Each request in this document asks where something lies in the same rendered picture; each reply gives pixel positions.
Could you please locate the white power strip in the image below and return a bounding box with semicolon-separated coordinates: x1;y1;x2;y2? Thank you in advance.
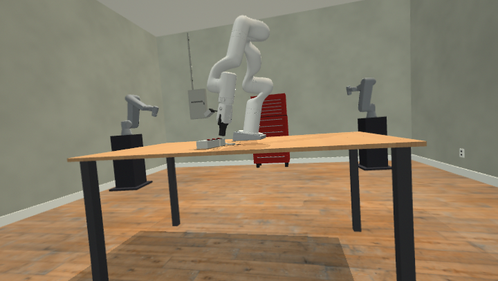
196;138;236;149

